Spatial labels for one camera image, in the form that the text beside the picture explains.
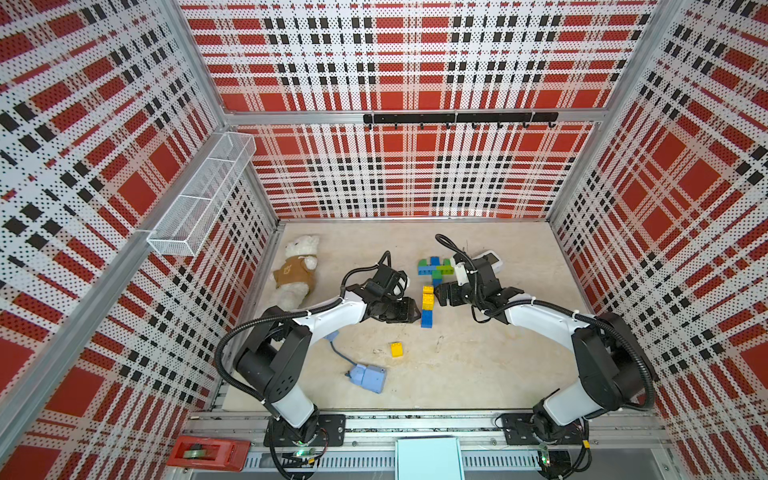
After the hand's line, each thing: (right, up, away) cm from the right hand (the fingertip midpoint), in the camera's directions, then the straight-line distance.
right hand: (450, 287), depth 91 cm
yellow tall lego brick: (-7, -3, -7) cm, 11 cm away
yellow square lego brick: (-16, -18, -5) cm, 24 cm away
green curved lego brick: (-8, +7, +15) cm, 18 cm away
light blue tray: (-9, -35, -25) cm, 44 cm away
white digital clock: (+19, +6, +11) cm, 23 cm away
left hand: (-10, -8, -4) cm, 13 cm away
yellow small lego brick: (-7, -1, -5) cm, 9 cm away
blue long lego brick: (-8, -8, -7) cm, 13 cm away
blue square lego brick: (-3, +7, +16) cm, 18 cm away
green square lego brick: (-3, +3, +12) cm, 13 cm away
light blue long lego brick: (-6, +4, +13) cm, 15 cm away
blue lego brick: (-3, +1, +11) cm, 11 cm away
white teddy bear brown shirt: (-49, +2, +1) cm, 49 cm away
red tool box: (-58, -33, -26) cm, 71 cm away
